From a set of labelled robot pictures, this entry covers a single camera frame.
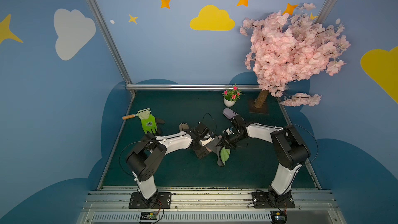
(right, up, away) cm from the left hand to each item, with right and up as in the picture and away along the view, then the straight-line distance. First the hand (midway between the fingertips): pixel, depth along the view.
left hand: (200, 145), depth 92 cm
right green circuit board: (+37, -30, -19) cm, 52 cm away
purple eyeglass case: (+20, +19, +15) cm, 32 cm away
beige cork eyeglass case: (-12, +10, +8) cm, 18 cm away
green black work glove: (-33, +12, +9) cm, 37 cm away
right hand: (+11, +1, -3) cm, 11 cm away
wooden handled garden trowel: (-42, +18, +15) cm, 48 cm away
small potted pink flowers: (+21, +31, +12) cm, 39 cm away
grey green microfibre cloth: (+11, -2, -11) cm, 16 cm away
